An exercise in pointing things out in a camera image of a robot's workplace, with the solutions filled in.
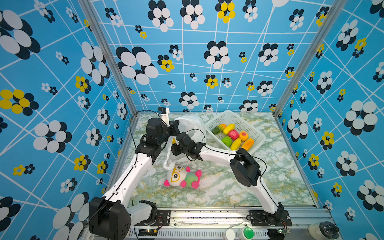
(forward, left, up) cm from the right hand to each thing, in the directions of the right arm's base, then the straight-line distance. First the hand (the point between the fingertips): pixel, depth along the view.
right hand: (173, 145), depth 93 cm
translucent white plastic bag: (+6, -13, +13) cm, 19 cm away
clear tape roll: (-43, -69, +1) cm, 81 cm away
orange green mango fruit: (+16, -30, -4) cm, 34 cm away
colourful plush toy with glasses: (-19, -5, 0) cm, 20 cm away
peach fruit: (+9, -46, -2) cm, 47 cm away
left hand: (+1, -7, +22) cm, 23 cm away
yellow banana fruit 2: (+3, -40, -3) cm, 41 cm away
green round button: (-44, -37, +2) cm, 58 cm away
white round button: (-45, -30, -1) cm, 54 cm away
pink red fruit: (+10, -40, -1) cm, 41 cm away
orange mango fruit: (+3, -48, -4) cm, 49 cm away
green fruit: (+5, -35, -2) cm, 35 cm away
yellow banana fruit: (+18, -39, -4) cm, 43 cm away
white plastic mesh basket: (+25, -39, -1) cm, 46 cm away
